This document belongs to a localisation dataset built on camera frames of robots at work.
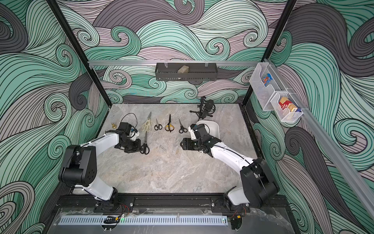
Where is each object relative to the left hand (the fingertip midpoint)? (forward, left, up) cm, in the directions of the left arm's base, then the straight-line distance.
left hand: (141, 147), depth 91 cm
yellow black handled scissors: (+19, -17, -3) cm, 26 cm away
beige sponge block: (+39, -27, +33) cm, 57 cm away
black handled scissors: (+17, -26, -3) cm, 31 cm away
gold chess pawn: (+18, +24, -2) cm, 30 cm away
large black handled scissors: (+1, -2, -1) cm, 3 cm away
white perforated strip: (-37, +15, -4) cm, 40 cm away
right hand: (0, -29, +6) cm, 30 cm away
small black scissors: (+20, -8, -4) cm, 22 cm away
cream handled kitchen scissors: (+20, 0, -3) cm, 20 cm away
